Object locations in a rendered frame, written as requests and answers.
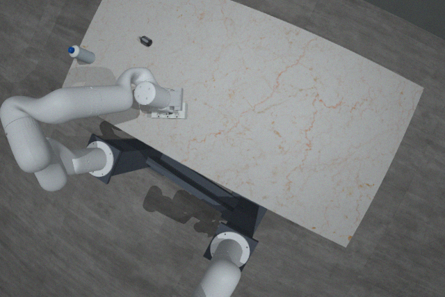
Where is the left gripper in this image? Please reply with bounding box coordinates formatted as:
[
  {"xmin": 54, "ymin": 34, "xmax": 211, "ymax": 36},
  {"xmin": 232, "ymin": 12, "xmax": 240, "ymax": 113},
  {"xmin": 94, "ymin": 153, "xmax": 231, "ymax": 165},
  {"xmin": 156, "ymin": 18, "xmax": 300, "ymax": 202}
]
[{"xmin": 158, "ymin": 88, "xmax": 175, "ymax": 114}]

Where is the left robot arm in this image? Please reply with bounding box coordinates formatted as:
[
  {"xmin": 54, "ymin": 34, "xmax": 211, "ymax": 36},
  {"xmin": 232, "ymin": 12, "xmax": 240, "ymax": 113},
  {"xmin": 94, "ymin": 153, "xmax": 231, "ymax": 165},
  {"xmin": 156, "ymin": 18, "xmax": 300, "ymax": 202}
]
[{"xmin": 0, "ymin": 67, "xmax": 184, "ymax": 191}]

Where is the white power strip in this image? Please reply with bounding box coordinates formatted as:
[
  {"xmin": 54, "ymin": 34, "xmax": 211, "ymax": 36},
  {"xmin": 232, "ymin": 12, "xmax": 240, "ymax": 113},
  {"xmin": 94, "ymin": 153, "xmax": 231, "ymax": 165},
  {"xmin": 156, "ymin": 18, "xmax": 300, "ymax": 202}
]
[{"xmin": 149, "ymin": 103, "xmax": 188, "ymax": 119}]

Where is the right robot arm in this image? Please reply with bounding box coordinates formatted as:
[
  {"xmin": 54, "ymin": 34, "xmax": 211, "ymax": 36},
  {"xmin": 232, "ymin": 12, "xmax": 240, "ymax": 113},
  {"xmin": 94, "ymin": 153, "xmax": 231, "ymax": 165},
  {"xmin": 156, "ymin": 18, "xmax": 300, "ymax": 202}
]
[{"xmin": 191, "ymin": 232, "xmax": 250, "ymax": 297}]

